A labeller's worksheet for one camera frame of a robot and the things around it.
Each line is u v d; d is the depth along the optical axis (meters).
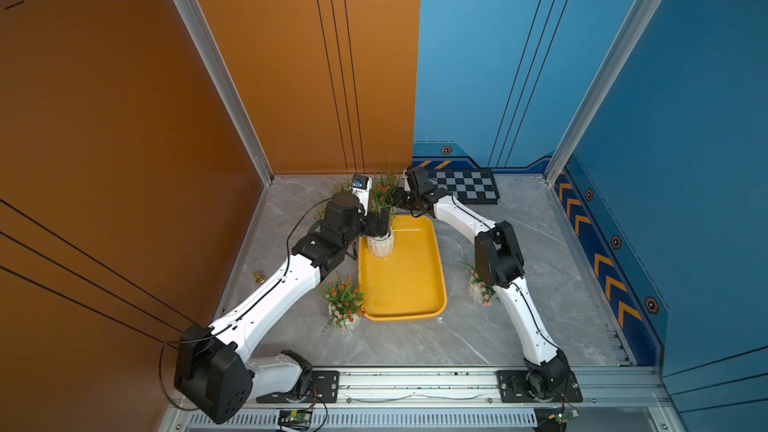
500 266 0.65
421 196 0.83
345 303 0.74
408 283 0.91
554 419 0.70
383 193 0.94
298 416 0.71
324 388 0.74
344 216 0.57
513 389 0.72
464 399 0.72
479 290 0.82
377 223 0.69
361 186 0.66
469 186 1.13
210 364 0.38
